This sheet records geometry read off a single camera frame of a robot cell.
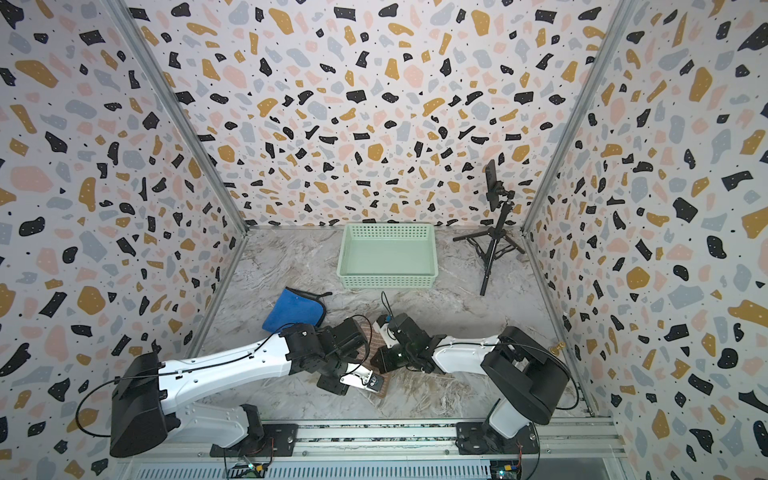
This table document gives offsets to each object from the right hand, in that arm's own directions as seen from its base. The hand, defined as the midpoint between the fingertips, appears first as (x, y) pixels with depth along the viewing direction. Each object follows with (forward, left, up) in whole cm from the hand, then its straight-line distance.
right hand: (372, 362), depth 84 cm
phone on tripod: (+42, -34, +30) cm, 62 cm away
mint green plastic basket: (+44, -1, -5) cm, 45 cm away
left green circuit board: (-25, +28, -4) cm, 38 cm away
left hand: (-5, +3, +6) cm, 8 cm away
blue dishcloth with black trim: (+18, +27, -1) cm, 32 cm away
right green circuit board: (-23, -34, -5) cm, 42 cm away
